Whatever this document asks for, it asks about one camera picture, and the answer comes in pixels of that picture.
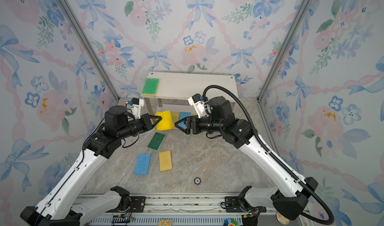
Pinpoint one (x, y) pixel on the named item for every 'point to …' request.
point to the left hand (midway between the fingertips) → (161, 116)
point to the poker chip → (197, 181)
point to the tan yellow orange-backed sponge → (175, 117)
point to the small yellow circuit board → (165, 222)
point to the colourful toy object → (231, 222)
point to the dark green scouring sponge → (156, 141)
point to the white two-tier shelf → (180, 86)
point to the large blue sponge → (182, 115)
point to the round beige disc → (282, 219)
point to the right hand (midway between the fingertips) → (179, 122)
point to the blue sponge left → (141, 165)
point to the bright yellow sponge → (166, 122)
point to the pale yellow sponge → (165, 161)
